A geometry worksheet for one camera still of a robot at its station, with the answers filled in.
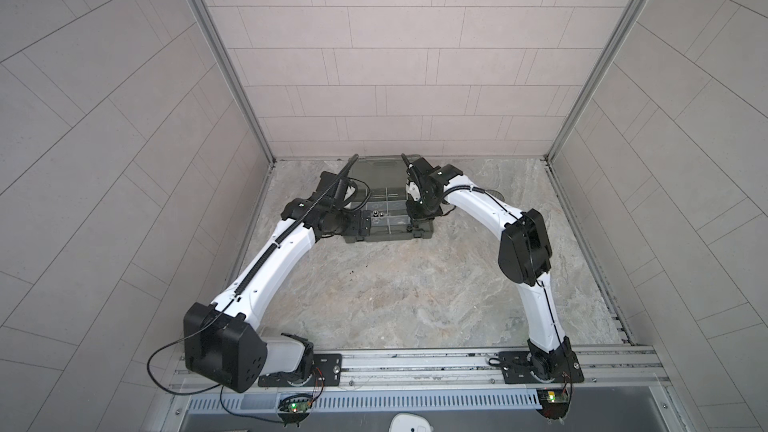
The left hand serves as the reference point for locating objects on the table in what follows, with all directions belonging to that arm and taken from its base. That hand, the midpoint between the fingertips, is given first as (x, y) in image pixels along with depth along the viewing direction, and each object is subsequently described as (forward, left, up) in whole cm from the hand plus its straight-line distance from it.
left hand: (364, 219), depth 79 cm
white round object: (-42, -12, -13) cm, 46 cm away
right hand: (+6, -13, -10) cm, 18 cm away
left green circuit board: (-40, +13, -13) cm, 44 cm away
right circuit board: (-39, -45, -17) cm, 62 cm away
